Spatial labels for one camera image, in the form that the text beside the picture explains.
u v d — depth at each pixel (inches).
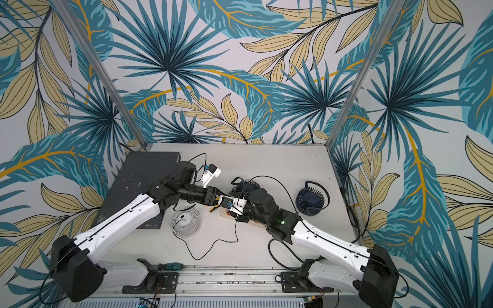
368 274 15.9
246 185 35.6
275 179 23.7
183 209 25.2
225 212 35.5
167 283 28.8
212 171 26.8
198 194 25.1
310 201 35.5
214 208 36.4
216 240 32.9
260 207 21.3
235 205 23.3
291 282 28.3
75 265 14.9
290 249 31.3
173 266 29.6
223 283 29.5
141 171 39.8
